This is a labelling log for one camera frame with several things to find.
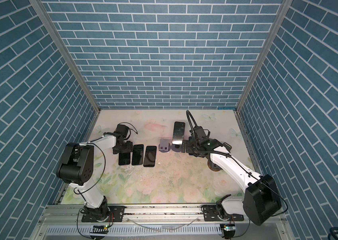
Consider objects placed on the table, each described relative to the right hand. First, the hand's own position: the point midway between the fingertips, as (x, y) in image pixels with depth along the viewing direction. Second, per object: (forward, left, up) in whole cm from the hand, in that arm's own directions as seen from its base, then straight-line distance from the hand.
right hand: (187, 145), depth 84 cm
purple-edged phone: (-6, +38, -10) cm, 40 cm away
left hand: (+2, +39, -12) cm, 41 cm away
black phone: (-3, +23, -12) cm, 26 cm away
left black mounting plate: (-35, +34, -11) cm, 50 cm away
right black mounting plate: (-31, -14, -13) cm, 36 cm away
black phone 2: (+11, +6, -3) cm, 12 cm away
